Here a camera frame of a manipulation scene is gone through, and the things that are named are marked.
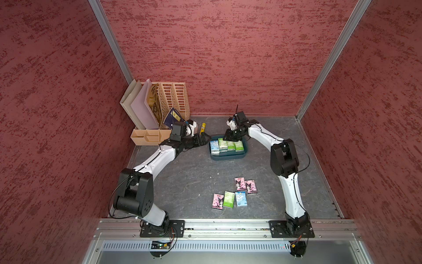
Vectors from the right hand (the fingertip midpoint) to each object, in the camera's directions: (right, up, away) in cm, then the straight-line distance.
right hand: (225, 140), depth 100 cm
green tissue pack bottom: (0, -29, -19) cm, 35 cm away
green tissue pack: (-2, -3, -2) cm, 4 cm away
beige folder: (-55, +22, -13) cm, 61 cm away
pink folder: (-49, +18, -9) cm, 53 cm away
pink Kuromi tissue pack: (+7, -22, -15) cm, 28 cm away
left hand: (-12, 0, -13) cm, 18 cm away
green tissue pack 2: (+8, -4, 0) cm, 9 cm away
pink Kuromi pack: (+13, -24, -15) cm, 31 cm away
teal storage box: (+1, -9, -1) cm, 10 cm away
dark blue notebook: (-34, +16, +4) cm, 37 cm away
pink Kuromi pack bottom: (-5, -29, -20) cm, 36 cm away
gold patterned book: (-46, +23, +2) cm, 51 cm away
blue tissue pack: (-7, -5, -3) cm, 9 cm away
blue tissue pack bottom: (+7, -29, -19) cm, 35 cm away
